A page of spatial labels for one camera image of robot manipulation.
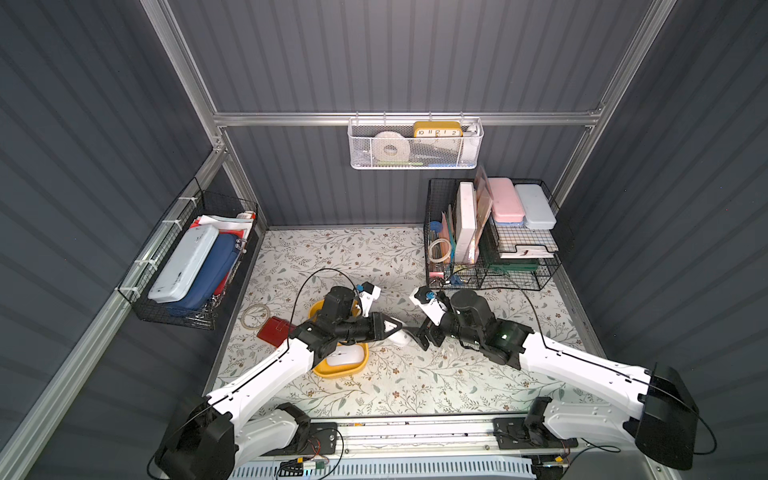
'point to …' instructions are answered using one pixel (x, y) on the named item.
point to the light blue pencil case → (535, 207)
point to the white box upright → (466, 223)
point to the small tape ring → (432, 257)
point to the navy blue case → (210, 276)
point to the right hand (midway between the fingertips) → (422, 316)
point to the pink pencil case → (507, 206)
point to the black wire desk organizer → (513, 257)
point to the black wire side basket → (226, 213)
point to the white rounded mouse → (401, 339)
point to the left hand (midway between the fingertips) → (400, 330)
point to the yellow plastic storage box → (324, 368)
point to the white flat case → (178, 276)
